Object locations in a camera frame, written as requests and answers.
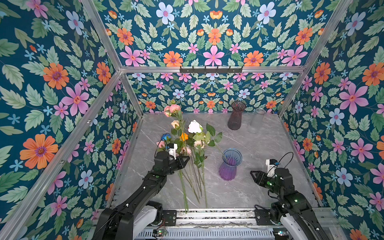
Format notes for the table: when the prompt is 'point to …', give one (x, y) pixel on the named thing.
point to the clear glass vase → (257, 118)
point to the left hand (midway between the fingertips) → (191, 155)
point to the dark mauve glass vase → (234, 121)
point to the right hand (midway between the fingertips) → (252, 172)
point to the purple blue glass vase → (231, 158)
